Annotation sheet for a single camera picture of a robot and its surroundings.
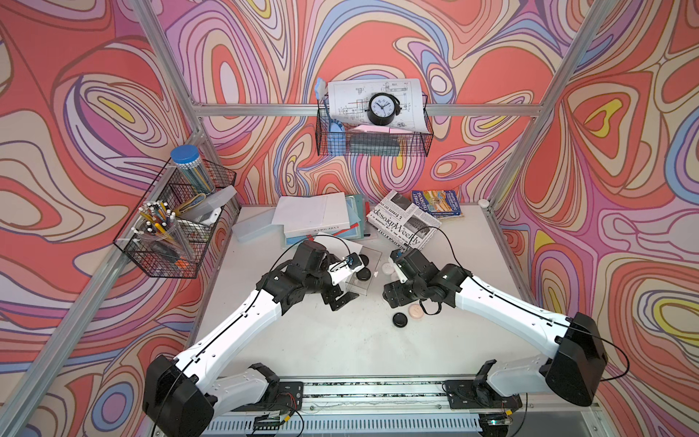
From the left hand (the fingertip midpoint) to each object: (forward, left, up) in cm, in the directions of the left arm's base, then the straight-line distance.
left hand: (350, 278), depth 76 cm
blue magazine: (+44, -39, -13) cm, 60 cm away
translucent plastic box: (+36, +41, -18) cm, 57 cm away
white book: (+38, +16, -14) cm, 44 cm away
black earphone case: (+12, -5, -8) cm, 15 cm away
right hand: (-2, -15, -8) cm, 17 cm away
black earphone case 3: (-4, -16, -20) cm, 26 cm away
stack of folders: (+40, -3, -14) cm, 43 cm away
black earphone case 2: (+6, -4, -8) cm, 11 cm away
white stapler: (+10, +37, +14) cm, 41 cm away
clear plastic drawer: (+1, -3, -6) cm, 6 cm away
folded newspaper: (+32, -20, -12) cm, 40 cm away
